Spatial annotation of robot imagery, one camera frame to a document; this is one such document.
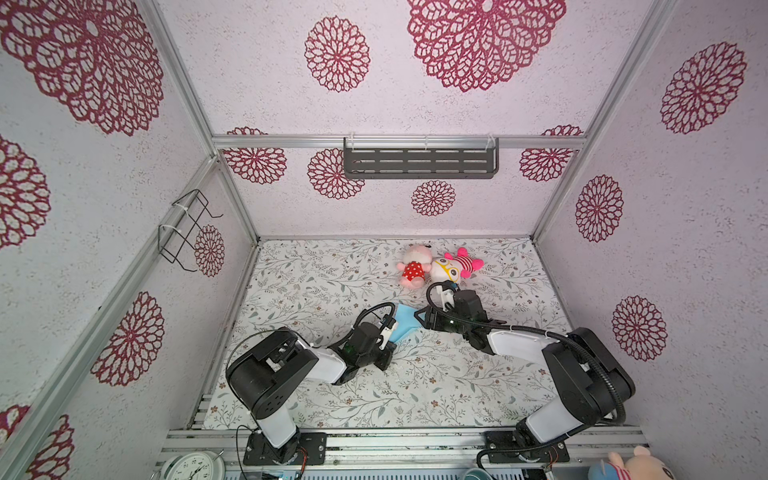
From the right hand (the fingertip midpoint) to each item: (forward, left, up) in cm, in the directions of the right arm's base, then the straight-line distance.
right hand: (420, 311), depth 90 cm
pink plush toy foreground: (-37, -48, -3) cm, 60 cm away
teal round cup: (-40, -11, -5) cm, 42 cm away
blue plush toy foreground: (-39, -38, -2) cm, 54 cm away
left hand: (-8, +9, -9) cm, 15 cm away
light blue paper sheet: (+1, +4, -7) cm, 9 cm away
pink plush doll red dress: (+21, 0, -2) cm, 21 cm away
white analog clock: (-41, +53, -3) cm, 67 cm away
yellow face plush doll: (+18, -11, 0) cm, 21 cm away
